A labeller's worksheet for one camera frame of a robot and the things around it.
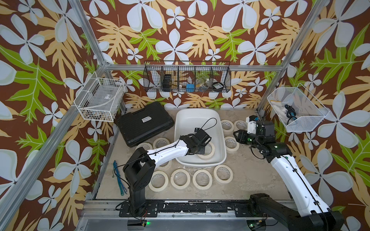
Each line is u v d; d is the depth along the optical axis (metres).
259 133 0.58
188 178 0.82
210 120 0.70
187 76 0.97
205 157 0.82
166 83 0.98
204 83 0.94
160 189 0.78
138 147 0.95
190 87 0.95
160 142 0.99
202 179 0.84
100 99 0.80
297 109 0.83
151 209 0.74
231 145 0.98
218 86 0.96
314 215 0.38
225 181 0.81
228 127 1.08
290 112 0.81
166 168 0.86
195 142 0.66
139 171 0.46
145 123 1.04
